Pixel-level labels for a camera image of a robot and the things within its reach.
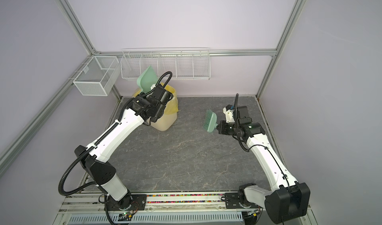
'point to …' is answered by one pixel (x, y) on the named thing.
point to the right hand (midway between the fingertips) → (218, 127)
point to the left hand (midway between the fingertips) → (135, 99)
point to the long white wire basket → (182, 63)
